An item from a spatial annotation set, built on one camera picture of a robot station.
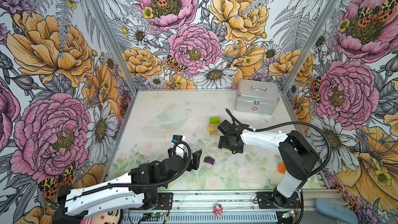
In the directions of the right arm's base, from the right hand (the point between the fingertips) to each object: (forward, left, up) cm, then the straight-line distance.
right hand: (228, 151), depth 89 cm
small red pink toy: (-28, +8, +3) cm, 29 cm away
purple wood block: (-4, +11, -1) cm, 12 cm away
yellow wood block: (+15, +10, +1) cm, 18 cm away
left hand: (-7, +19, +16) cm, 26 cm away
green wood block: (+17, +7, +7) cm, 19 cm away
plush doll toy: (-29, +52, +7) cm, 60 cm away
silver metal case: (+30, -21, +13) cm, 39 cm away
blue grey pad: (-29, -44, 0) cm, 53 cm away
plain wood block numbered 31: (+12, +8, +3) cm, 15 cm away
